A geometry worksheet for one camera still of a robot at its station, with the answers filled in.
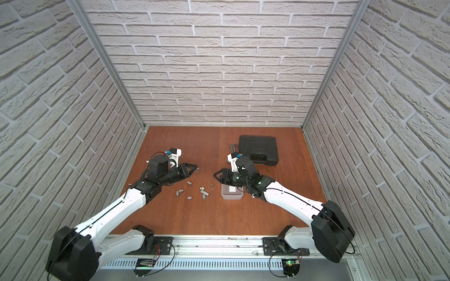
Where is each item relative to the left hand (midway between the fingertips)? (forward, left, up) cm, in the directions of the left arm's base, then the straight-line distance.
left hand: (199, 164), depth 79 cm
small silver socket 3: (-5, +11, -18) cm, 22 cm away
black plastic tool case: (+18, -34, -12) cm, 41 cm away
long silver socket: (-6, -2, -18) cm, 19 cm away
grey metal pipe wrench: (+23, -17, -17) cm, 33 cm away
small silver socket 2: (-3, -5, -16) cm, 17 cm away
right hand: (-5, -9, -2) cm, 10 cm away
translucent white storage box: (-6, -16, -18) cm, 25 cm away
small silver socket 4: (-7, +12, -18) cm, 23 cm away
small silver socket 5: (-8, +6, -18) cm, 21 cm away
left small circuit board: (-37, +21, -20) cm, 47 cm away
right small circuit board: (-38, -40, -18) cm, 58 cm away
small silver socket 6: (-8, -1, -18) cm, 20 cm away
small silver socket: (-1, +7, -18) cm, 19 cm away
